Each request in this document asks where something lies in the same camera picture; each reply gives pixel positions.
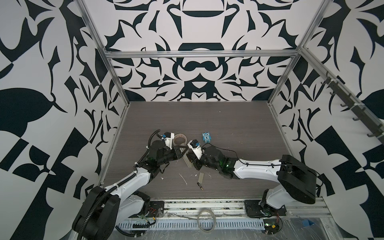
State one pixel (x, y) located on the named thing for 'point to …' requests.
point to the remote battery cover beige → (200, 177)
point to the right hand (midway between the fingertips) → (188, 153)
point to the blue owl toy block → (206, 137)
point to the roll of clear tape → (180, 139)
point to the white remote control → (189, 163)
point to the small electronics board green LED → (271, 226)
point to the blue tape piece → (307, 222)
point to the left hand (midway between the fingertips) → (188, 146)
